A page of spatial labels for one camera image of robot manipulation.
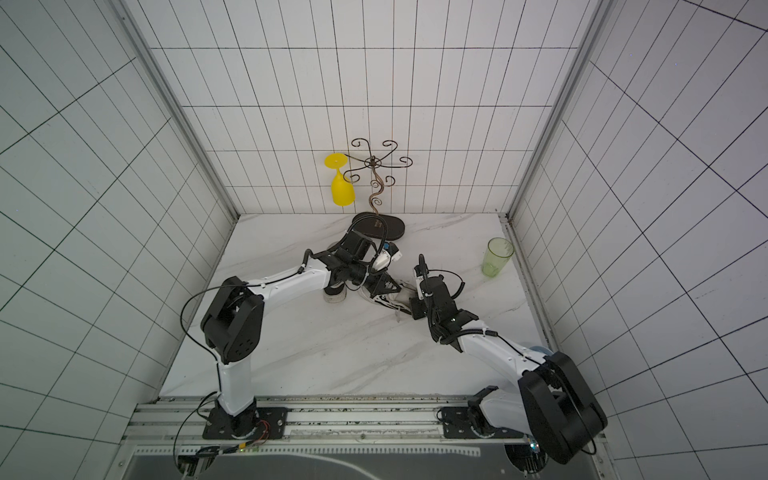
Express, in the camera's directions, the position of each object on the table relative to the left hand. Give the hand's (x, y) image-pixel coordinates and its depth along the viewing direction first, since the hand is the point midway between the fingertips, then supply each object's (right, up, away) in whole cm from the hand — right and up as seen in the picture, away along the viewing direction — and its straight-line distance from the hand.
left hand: (394, 294), depth 84 cm
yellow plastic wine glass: (-17, +32, +13) cm, 39 cm away
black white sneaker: (-18, -1, +8) cm, 20 cm away
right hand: (+7, +1, +5) cm, 9 cm away
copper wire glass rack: (-3, +36, +11) cm, 38 cm away
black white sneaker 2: (+2, -2, +1) cm, 3 cm away
